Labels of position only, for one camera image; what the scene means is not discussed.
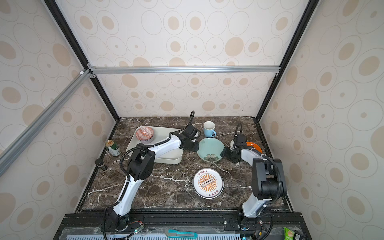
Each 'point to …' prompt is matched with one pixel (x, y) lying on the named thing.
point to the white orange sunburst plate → (208, 183)
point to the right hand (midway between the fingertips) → (225, 154)
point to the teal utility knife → (176, 234)
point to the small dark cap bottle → (100, 163)
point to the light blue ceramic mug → (209, 129)
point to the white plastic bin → (160, 134)
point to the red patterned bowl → (144, 133)
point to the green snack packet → (290, 235)
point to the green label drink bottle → (114, 149)
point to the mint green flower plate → (210, 149)
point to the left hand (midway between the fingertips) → (200, 144)
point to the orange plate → (254, 145)
